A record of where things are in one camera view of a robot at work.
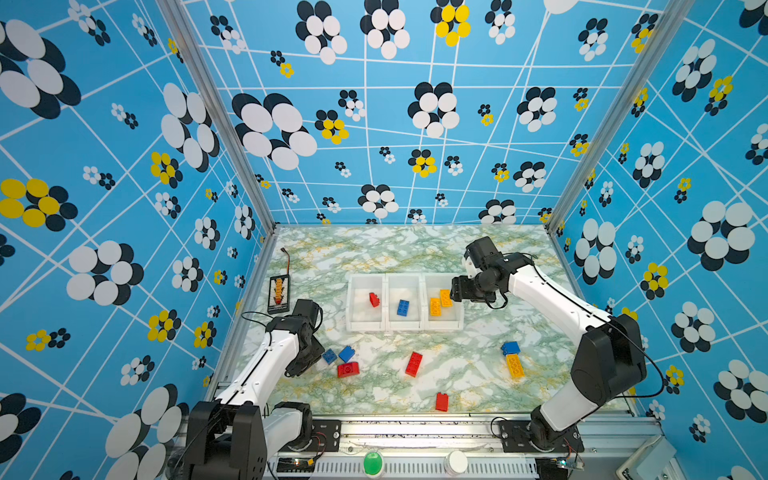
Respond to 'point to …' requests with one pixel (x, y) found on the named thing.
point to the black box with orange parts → (279, 294)
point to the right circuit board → (551, 468)
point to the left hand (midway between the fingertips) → (312, 359)
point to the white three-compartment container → (417, 288)
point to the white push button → (456, 463)
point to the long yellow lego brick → (515, 366)
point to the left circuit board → (296, 465)
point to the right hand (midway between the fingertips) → (462, 295)
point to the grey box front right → (645, 462)
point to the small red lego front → (442, 402)
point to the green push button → (373, 464)
